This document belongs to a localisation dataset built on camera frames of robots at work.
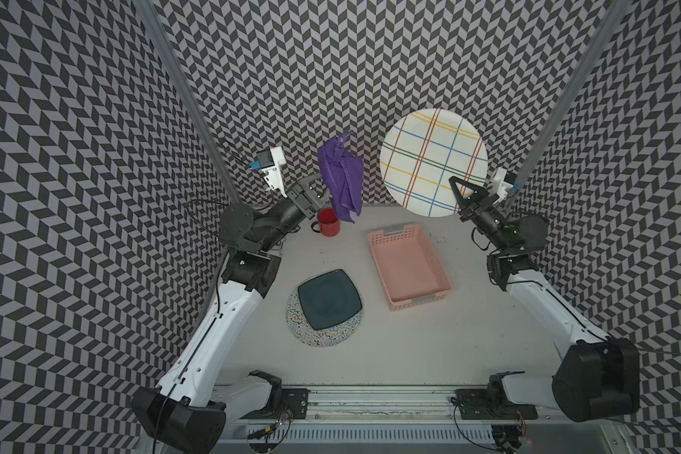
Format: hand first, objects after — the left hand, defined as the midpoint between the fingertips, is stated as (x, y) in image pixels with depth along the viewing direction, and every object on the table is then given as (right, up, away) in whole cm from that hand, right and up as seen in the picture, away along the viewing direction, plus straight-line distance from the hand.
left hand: (342, 176), depth 52 cm
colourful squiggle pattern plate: (-14, -40, +35) cm, 55 cm away
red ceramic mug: (-8, -8, +53) cm, 54 cm away
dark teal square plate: (-6, -32, +36) cm, 49 cm away
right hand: (+23, 0, +12) cm, 26 cm away
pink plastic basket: (+22, -25, +51) cm, 61 cm away
